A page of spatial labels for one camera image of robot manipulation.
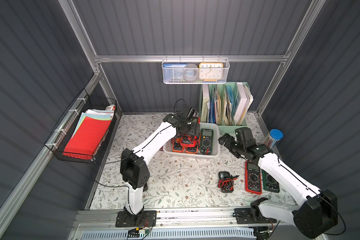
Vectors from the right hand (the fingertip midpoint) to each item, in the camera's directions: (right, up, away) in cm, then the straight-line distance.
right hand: (227, 142), depth 82 cm
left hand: (-20, +7, +2) cm, 21 cm away
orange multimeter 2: (-19, -6, +12) cm, 23 cm away
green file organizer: (+3, +23, +12) cm, 26 cm away
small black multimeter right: (-1, -21, -1) cm, 22 cm away
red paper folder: (-69, +2, -15) cm, 71 cm away
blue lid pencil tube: (+26, +3, +1) cm, 26 cm away
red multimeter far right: (+16, -21, +2) cm, 26 cm away
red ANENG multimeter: (-21, +1, -2) cm, 21 cm away
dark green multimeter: (-9, -1, +17) cm, 19 cm away
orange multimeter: (-28, -3, +14) cm, 32 cm away
